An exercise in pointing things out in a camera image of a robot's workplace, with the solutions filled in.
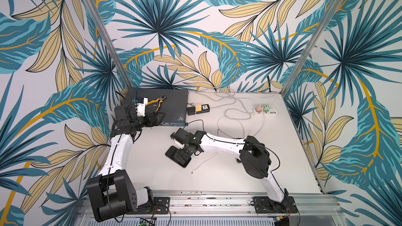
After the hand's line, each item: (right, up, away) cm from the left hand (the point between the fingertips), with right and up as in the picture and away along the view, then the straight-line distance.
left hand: (158, 115), depth 81 cm
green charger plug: (+65, +3, +23) cm, 69 cm away
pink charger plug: (+60, +3, +23) cm, 64 cm away
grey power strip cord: (+38, +6, +33) cm, 51 cm away
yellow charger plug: (+20, +3, +24) cm, 31 cm away
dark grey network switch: (+4, +5, +28) cm, 29 cm away
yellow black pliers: (-6, +8, +26) cm, 28 cm away
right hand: (+9, -26, +3) cm, 27 cm away
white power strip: (+65, 0, +26) cm, 70 cm away
